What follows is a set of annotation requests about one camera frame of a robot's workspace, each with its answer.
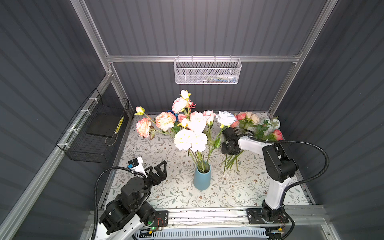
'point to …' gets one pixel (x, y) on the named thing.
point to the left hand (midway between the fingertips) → (160, 165)
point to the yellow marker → (119, 125)
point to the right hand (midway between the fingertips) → (227, 151)
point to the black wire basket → (92, 137)
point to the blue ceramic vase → (202, 181)
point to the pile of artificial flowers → (266, 129)
